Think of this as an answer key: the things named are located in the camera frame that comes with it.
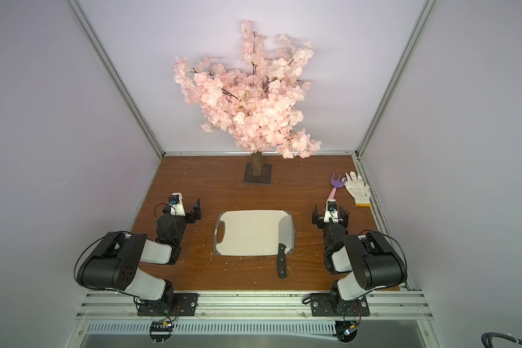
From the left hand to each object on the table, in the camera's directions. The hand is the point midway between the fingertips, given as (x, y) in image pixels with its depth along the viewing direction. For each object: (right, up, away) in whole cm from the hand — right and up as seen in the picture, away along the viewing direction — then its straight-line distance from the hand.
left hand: (188, 199), depth 90 cm
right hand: (+62, -1, -3) cm, 62 cm away
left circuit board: (-2, -42, -18) cm, 46 cm away
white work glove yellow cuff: (+78, +3, +15) cm, 80 cm away
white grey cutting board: (+25, -16, +4) cm, 30 cm away
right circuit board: (+60, -41, -20) cm, 75 cm away
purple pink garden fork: (+68, +5, +17) cm, 70 cm away
